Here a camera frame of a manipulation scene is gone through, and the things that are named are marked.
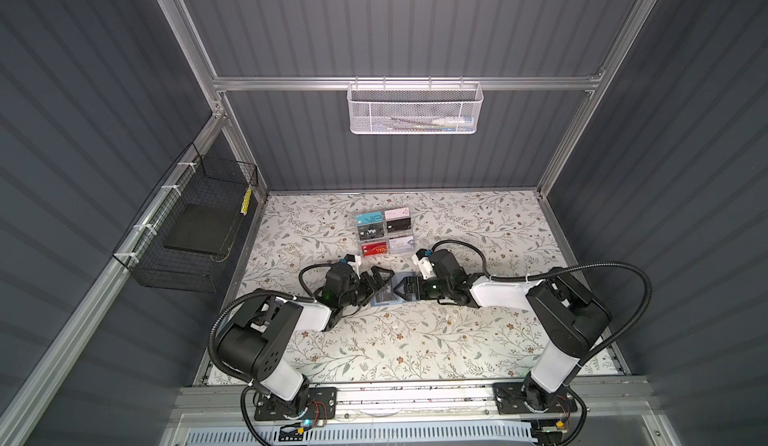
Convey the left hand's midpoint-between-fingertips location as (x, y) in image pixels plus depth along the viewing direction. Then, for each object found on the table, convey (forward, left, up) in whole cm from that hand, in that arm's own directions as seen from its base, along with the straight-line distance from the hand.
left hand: (389, 280), depth 89 cm
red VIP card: (+14, +4, -3) cm, 15 cm away
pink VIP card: (+24, -4, +4) cm, 24 cm away
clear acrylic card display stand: (+19, +1, -1) cm, 19 cm away
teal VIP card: (+21, +4, +5) cm, 22 cm away
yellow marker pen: (+17, +40, +20) cm, 47 cm away
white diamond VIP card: (+16, -6, -4) cm, 17 cm away
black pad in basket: (+5, +46, +22) cm, 52 cm away
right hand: (-3, -5, -3) cm, 7 cm away
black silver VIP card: (+18, +6, +1) cm, 19 cm away
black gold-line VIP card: (+20, -5, +1) cm, 21 cm away
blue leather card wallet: (-6, -2, 0) cm, 6 cm away
